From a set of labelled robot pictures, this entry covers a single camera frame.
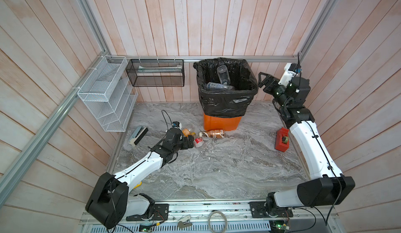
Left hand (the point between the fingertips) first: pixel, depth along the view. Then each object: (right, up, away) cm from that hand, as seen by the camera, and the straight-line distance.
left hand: (186, 141), depth 86 cm
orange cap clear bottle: (-1, +4, +12) cm, 12 cm away
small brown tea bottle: (+16, +3, +12) cm, 20 cm away
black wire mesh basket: (-22, +44, +19) cm, 53 cm away
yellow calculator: (-26, -23, -4) cm, 35 cm away
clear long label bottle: (+17, +33, +8) cm, 38 cm away
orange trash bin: (+26, +9, +18) cm, 33 cm away
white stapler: (-32, +2, +12) cm, 34 cm away
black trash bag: (+21, +20, -6) cm, 30 cm away
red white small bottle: (+7, -1, +7) cm, 10 cm away
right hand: (+37, +33, -17) cm, 52 cm away
